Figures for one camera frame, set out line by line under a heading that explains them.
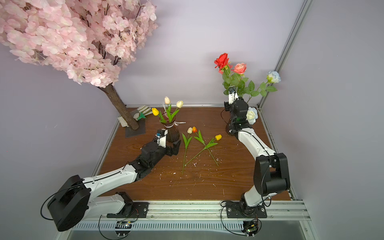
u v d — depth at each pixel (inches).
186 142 38.4
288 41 32.6
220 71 28.6
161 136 27.4
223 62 27.0
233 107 27.8
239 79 31.9
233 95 27.3
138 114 45.2
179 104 32.8
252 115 27.4
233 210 28.5
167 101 33.2
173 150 29.2
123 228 28.4
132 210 26.7
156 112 30.5
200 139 39.1
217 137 39.2
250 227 27.5
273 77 31.3
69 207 16.1
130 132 42.0
